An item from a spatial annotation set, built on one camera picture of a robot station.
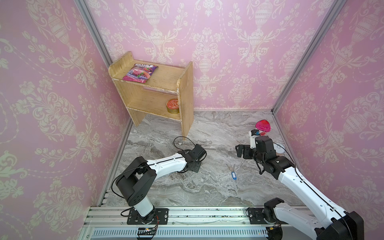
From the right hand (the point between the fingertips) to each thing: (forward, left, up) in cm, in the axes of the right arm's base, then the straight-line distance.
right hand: (244, 146), depth 81 cm
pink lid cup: (+18, -19, -6) cm, 26 cm away
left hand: (-4, +28, -14) cm, 31 cm away
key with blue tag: (-9, +5, -16) cm, 19 cm away
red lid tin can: (+24, +39, +9) cm, 47 cm away
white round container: (+4, -26, -13) cm, 30 cm away
